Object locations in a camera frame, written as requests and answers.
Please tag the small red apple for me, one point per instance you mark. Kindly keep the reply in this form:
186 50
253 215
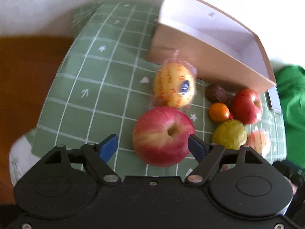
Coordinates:
246 107

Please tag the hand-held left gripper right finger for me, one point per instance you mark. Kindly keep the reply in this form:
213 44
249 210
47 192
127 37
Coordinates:
196 148

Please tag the green cloth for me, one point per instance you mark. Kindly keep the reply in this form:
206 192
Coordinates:
293 100

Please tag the brown cardboard box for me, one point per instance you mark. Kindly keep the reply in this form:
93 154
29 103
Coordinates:
214 59

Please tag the plastic-wrapped yellow lemon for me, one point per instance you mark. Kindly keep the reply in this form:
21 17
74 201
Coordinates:
171 83
259 140

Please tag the small orange tangerine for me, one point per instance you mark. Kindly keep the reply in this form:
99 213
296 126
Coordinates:
219 112

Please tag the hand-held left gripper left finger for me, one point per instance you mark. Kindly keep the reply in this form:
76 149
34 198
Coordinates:
108 148

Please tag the large red apple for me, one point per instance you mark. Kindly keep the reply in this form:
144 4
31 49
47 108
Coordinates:
154 136

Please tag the green checked tablecloth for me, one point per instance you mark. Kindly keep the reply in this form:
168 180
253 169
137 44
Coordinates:
95 88

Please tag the green pear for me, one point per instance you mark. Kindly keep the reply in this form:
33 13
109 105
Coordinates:
230 134

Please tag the brown passion fruit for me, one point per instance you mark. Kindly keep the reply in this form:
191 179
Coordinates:
215 93

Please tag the smartphone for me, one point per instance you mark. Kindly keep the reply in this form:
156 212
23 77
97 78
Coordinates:
274 102

